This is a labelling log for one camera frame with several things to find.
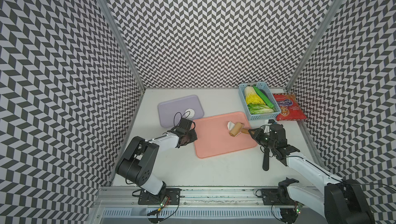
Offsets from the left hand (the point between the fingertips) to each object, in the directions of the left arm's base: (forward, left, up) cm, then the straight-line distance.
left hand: (194, 138), depth 93 cm
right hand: (-1, -32, +7) cm, 33 cm away
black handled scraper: (-16, -40, 0) cm, 43 cm away
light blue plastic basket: (+38, -51, +7) cm, 63 cm away
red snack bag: (+20, -63, +5) cm, 67 cm away
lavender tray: (+20, +17, +1) cm, 26 cm away
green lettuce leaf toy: (+17, -41, +7) cm, 45 cm away
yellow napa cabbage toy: (+26, -39, +9) cm, 47 cm away
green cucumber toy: (+25, -49, +6) cm, 55 cm away
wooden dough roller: (+5, -27, +3) cm, 28 cm away
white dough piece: (+7, -23, +4) cm, 24 cm away
